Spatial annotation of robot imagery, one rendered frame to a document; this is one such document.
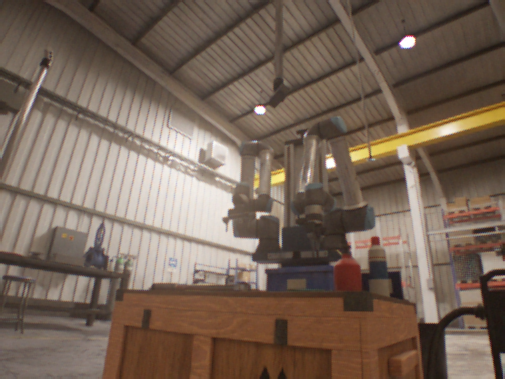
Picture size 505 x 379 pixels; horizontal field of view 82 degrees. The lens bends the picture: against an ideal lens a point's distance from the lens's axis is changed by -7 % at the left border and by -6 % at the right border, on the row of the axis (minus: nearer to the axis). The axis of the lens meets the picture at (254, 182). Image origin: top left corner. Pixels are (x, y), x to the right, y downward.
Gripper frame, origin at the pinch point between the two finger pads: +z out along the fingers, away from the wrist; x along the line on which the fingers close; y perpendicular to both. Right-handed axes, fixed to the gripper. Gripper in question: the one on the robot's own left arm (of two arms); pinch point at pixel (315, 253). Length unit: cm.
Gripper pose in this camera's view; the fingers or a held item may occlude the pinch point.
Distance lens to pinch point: 144.6
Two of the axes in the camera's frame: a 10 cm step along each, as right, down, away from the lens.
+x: 5.6, 3.5, 7.5
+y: 8.3, -1.9, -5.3
